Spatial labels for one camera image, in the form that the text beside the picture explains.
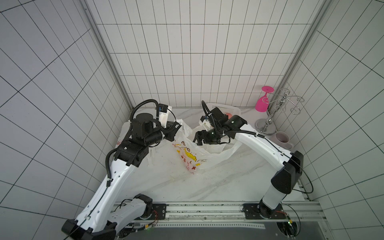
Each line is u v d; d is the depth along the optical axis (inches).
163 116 22.2
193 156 28.6
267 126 41.5
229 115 42.1
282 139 37.4
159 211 28.6
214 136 25.0
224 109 42.9
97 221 14.2
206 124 27.9
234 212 29.4
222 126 22.3
